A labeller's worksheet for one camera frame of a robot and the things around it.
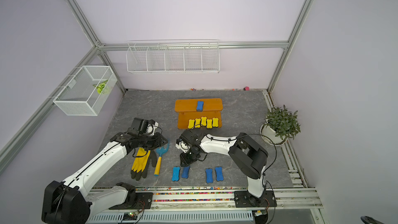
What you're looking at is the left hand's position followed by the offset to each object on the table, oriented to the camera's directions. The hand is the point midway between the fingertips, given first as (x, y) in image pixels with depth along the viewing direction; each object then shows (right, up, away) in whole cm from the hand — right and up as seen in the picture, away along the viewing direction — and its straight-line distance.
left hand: (166, 143), depth 80 cm
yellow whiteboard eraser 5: (+27, +8, +19) cm, 34 cm away
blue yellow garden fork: (-5, -7, +10) cm, 13 cm away
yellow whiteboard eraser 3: (+19, +9, +20) cm, 29 cm away
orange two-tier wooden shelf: (+14, +14, +25) cm, 32 cm away
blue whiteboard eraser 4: (+22, -17, 0) cm, 28 cm away
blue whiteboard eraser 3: (+17, +19, +13) cm, 29 cm away
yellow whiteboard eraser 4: (+23, +8, +19) cm, 31 cm away
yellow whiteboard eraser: (+11, +8, +19) cm, 24 cm away
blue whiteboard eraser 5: (+28, -16, +1) cm, 32 cm away
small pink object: (+55, +33, +44) cm, 78 cm away
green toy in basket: (-35, +30, +1) cm, 46 cm away
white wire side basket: (-44, +26, +2) cm, 51 cm away
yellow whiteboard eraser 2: (+15, +8, +19) cm, 26 cm away
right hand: (+8, -12, +4) cm, 15 cm away
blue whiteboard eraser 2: (+10, -15, +1) cm, 18 cm away
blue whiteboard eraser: (+5, -16, +1) cm, 17 cm away
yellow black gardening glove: (-15, -13, +3) cm, 20 cm away
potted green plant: (+58, +10, -3) cm, 59 cm away
